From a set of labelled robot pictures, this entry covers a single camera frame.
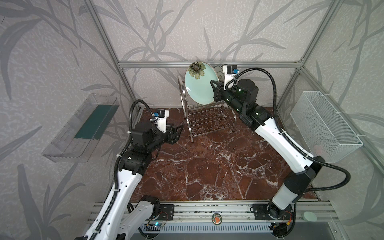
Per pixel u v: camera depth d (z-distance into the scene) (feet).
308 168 1.37
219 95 1.90
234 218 2.41
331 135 2.02
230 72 1.72
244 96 1.58
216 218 2.36
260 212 2.40
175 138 1.96
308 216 2.33
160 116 1.83
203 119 3.55
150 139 1.58
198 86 2.23
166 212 2.41
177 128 1.99
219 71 1.95
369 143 1.88
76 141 2.08
